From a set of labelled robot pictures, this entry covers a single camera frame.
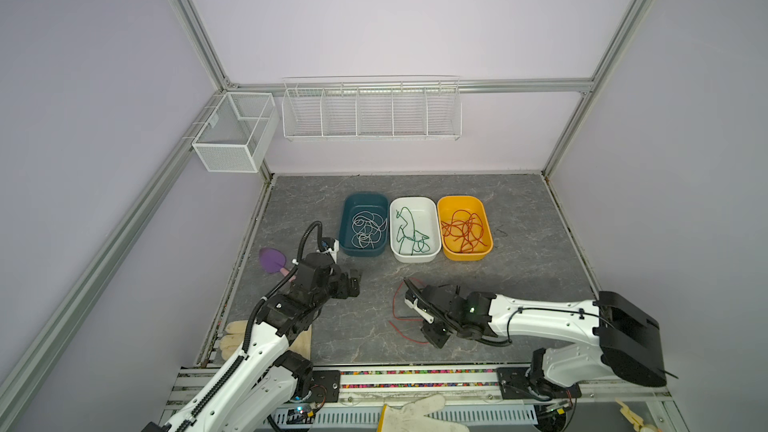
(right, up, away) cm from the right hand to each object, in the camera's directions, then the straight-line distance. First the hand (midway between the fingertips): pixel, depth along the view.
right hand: (425, 329), depth 80 cm
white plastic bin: (-1, +25, +24) cm, 35 cm away
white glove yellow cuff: (-4, -16, -11) cm, 20 cm away
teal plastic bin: (-24, +33, +28) cm, 50 cm away
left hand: (-21, +15, -1) cm, 26 cm away
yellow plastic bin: (+10, +33, +26) cm, 43 cm away
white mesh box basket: (-62, +58, +20) cm, 87 cm away
